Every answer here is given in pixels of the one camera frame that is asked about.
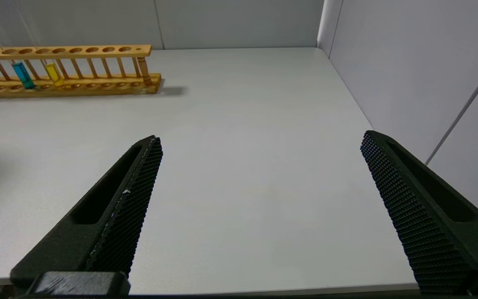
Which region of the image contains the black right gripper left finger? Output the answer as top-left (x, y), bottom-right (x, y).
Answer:
top-left (10, 135), bottom-right (163, 291)

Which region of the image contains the test tube with blue pigment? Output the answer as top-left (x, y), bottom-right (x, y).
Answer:
top-left (0, 6), bottom-right (37, 90)

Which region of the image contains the wooden test tube rack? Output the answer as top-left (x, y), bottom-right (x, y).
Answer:
top-left (0, 45), bottom-right (162, 99)

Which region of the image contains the test tube with yellow pigment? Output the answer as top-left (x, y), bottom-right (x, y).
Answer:
top-left (17, 10), bottom-right (66, 88)

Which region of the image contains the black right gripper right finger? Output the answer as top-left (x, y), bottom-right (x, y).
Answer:
top-left (361, 130), bottom-right (478, 296)

